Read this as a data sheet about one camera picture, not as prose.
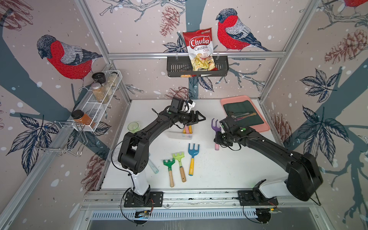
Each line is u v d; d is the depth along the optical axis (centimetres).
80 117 60
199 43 81
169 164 86
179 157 88
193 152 89
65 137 58
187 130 97
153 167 83
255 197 66
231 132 64
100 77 74
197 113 76
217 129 87
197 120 75
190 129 100
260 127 102
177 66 95
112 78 86
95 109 75
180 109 73
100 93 71
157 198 73
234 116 108
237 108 115
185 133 97
